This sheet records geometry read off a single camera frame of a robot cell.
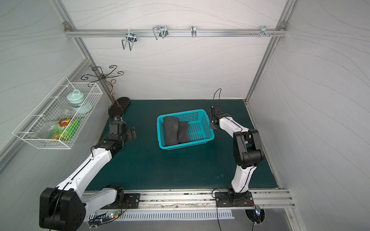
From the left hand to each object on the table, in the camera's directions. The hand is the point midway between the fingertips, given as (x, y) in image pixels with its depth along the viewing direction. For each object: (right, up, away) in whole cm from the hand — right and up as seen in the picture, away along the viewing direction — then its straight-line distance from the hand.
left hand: (125, 131), depth 84 cm
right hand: (+58, +4, +14) cm, 60 cm away
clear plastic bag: (-24, +11, -14) cm, 30 cm away
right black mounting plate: (+57, -30, -17) cm, 67 cm away
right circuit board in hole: (+71, -40, -13) cm, 83 cm away
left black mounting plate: (+8, -35, -10) cm, 37 cm away
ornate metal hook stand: (-16, +19, +30) cm, 39 cm away
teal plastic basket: (+46, -1, +18) cm, 49 cm away
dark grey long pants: (+29, -2, +7) cm, 30 cm away
